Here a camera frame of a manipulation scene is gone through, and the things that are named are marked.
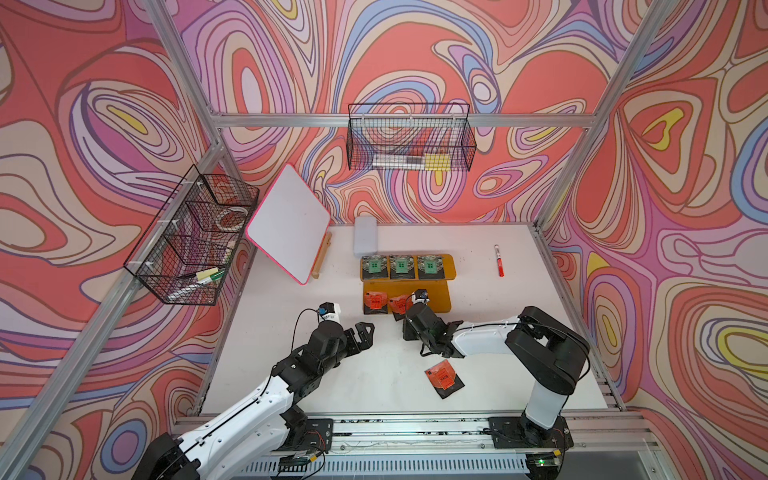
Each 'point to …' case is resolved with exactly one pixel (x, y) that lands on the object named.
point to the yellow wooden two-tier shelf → (403, 274)
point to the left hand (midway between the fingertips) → (366, 332)
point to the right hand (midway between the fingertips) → (408, 329)
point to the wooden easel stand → (319, 264)
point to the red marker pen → (501, 267)
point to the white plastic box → (365, 236)
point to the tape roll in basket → (232, 219)
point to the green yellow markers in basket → (209, 275)
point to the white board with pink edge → (291, 224)
